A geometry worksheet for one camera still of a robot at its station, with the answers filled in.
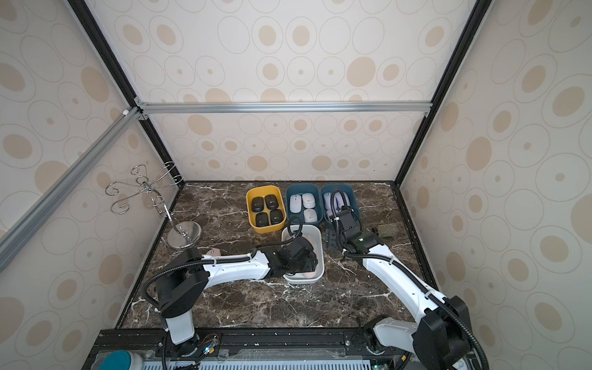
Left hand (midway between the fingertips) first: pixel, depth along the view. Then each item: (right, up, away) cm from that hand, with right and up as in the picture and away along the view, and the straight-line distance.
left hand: (321, 265), depth 83 cm
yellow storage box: (-27, +28, +31) cm, 50 cm away
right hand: (+9, +10, 0) cm, 14 cm away
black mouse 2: (-22, +23, +26) cm, 41 cm away
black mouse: (-28, +22, +25) cm, 43 cm away
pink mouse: (-4, -3, 0) cm, 6 cm away
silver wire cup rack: (-58, +9, +14) cm, 60 cm away
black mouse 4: (-19, +17, +20) cm, 32 cm away
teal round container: (-58, -22, -19) cm, 65 cm away
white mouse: (-4, +24, +26) cm, 35 cm away
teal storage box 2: (+16, +29, +29) cm, 45 cm away
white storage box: (-2, +10, +9) cm, 14 cm away
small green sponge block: (+30, +11, +15) cm, 35 cm away
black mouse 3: (-25, +15, +19) cm, 35 cm away
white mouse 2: (-3, +17, +22) cm, 28 cm away
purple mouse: (+5, +24, +26) cm, 36 cm away
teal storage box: (-11, +22, +26) cm, 35 cm away
